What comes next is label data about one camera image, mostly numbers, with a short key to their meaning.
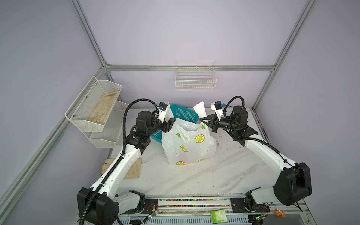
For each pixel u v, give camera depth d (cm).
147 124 55
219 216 69
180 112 111
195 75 95
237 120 61
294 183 41
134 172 86
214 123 65
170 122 66
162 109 61
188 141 77
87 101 74
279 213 70
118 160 46
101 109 79
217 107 63
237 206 73
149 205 74
